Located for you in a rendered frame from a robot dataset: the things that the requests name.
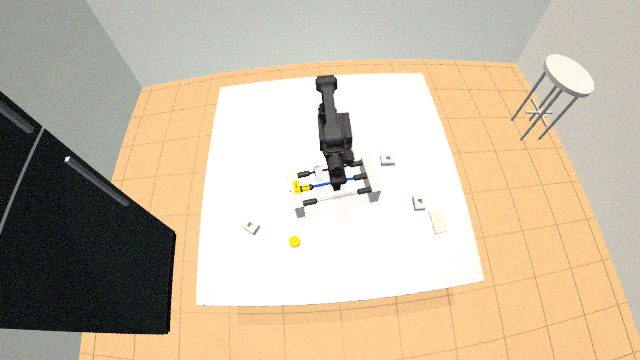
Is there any yellow short cylinder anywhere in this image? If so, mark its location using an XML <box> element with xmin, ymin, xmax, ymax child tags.
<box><xmin>289</xmin><ymin>236</ymin><xmax>300</xmax><ymax>247</ymax></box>

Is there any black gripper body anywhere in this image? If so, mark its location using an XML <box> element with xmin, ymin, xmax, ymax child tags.
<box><xmin>321</xmin><ymin>144</ymin><xmax>347</xmax><ymax>186</ymax></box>

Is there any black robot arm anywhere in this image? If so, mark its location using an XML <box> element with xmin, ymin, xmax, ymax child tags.
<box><xmin>315</xmin><ymin>75</ymin><xmax>355</xmax><ymax>177</ymax></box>

